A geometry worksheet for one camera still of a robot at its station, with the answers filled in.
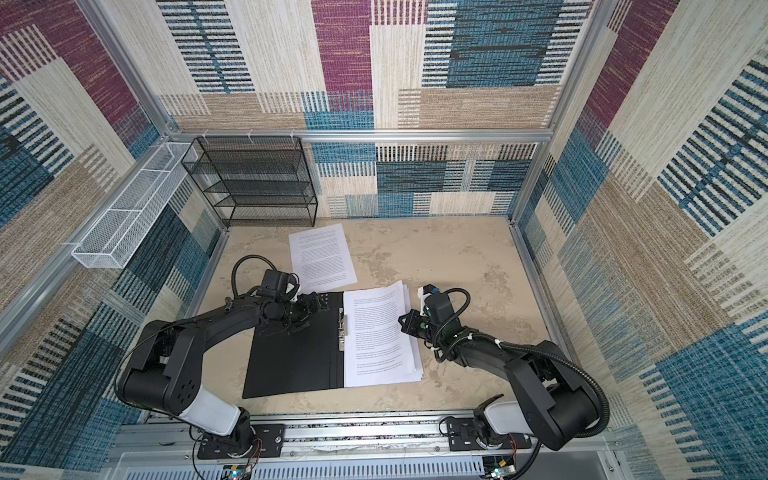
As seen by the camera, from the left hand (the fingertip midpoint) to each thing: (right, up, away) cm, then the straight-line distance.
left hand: (320, 313), depth 92 cm
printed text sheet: (+17, -10, -4) cm, 20 cm away
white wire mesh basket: (-44, +22, -21) cm, 53 cm away
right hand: (+23, -2, -4) cm, 24 cm away
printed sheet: (+29, -11, -6) cm, 31 cm away
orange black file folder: (-4, -12, -4) cm, 14 cm away
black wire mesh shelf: (-28, +44, +18) cm, 55 cm away
